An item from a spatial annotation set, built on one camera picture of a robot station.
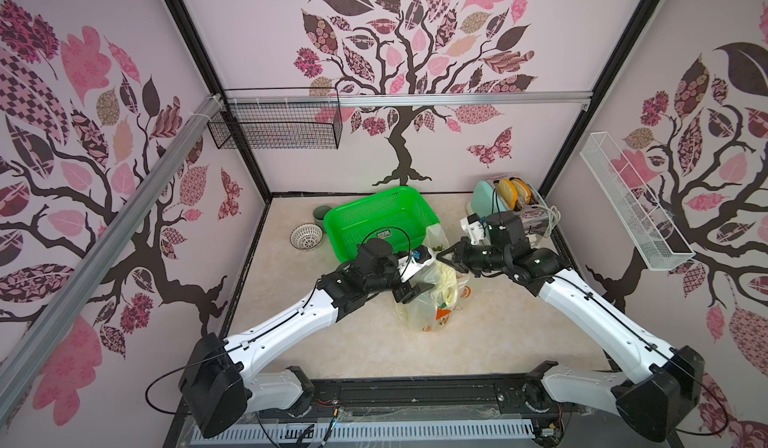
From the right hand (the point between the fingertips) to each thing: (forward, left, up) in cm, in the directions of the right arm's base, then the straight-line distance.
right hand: (437, 261), depth 72 cm
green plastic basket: (+36, +8, -24) cm, 44 cm away
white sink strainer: (+26, +43, -23) cm, 55 cm away
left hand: (-2, +4, -4) cm, 6 cm away
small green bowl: (+31, +37, -16) cm, 51 cm away
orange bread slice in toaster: (+29, -32, -5) cm, 44 cm away
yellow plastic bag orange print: (-10, +1, -7) cm, 12 cm away
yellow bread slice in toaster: (+29, -27, -5) cm, 39 cm away
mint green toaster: (+30, -21, -10) cm, 38 cm away
